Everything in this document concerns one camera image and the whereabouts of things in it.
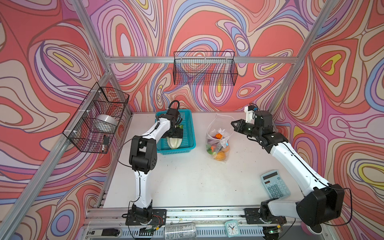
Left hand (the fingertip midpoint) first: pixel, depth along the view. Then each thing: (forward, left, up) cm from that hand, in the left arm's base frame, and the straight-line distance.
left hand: (175, 134), depth 99 cm
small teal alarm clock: (-52, -30, -4) cm, 60 cm away
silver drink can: (-53, -6, 0) cm, 53 cm away
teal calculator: (-32, -58, -5) cm, 66 cm away
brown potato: (-16, -29, -1) cm, 33 cm away
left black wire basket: (-12, +39, +23) cm, 46 cm away
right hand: (-8, -33, +19) cm, 39 cm away
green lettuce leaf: (-7, 0, +1) cm, 7 cm away
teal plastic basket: (-2, -8, -6) cm, 10 cm away
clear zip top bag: (-4, -29, +15) cm, 33 cm away
